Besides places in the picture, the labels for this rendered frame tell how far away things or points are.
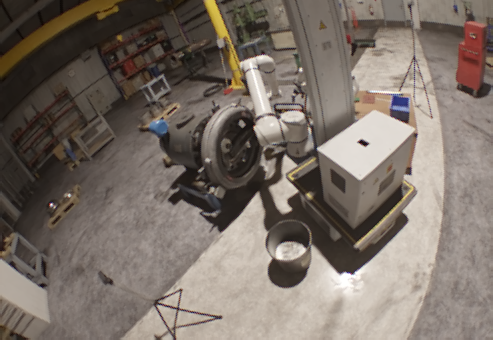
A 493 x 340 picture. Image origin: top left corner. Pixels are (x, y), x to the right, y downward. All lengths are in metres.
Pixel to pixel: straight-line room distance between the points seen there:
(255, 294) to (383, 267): 0.99
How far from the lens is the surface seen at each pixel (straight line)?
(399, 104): 2.35
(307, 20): 1.10
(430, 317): 1.77
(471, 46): 4.14
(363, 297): 1.63
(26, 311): 3.83
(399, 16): 11.53
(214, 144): 1.56
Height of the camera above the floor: 1.59
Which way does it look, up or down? 35 degrees down
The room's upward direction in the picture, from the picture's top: 24 degrees counter-clockwise
